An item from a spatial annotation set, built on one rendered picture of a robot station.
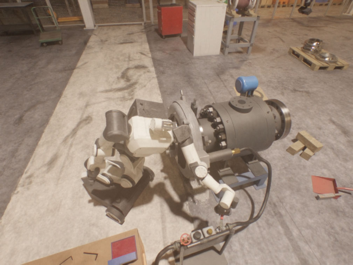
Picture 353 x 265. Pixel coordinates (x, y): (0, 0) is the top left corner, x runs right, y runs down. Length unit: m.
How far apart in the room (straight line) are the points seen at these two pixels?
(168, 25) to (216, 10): 1.98
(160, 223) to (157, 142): 1.10
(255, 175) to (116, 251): 1.43
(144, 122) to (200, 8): 4.28
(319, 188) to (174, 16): 5.81
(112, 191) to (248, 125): 1.45
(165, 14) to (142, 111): 5.66
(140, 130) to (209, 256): 1.31
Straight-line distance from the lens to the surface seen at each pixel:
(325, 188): 2.73
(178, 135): 1.16
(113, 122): 1.01
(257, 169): 2.16
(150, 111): 1.13
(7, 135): 3.67
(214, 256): 1.94
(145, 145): 1.05
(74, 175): 2.56
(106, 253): 1.51
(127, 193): 1.97
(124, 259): 1.35
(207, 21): 5.23
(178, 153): 1.77
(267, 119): 1.86
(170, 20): 6.71
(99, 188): 2.12
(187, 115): 1.47
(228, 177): 2.00
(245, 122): 1.73
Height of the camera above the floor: 1.87
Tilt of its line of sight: 43 degrees down
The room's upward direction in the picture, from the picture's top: straight up
